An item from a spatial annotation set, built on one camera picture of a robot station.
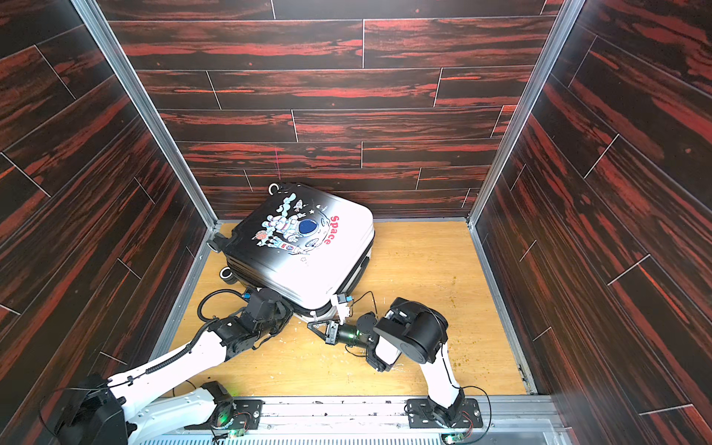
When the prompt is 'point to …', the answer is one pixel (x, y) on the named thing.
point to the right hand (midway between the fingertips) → (312, 322)
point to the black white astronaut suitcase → (310, 247)
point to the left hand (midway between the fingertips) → (302, 305)
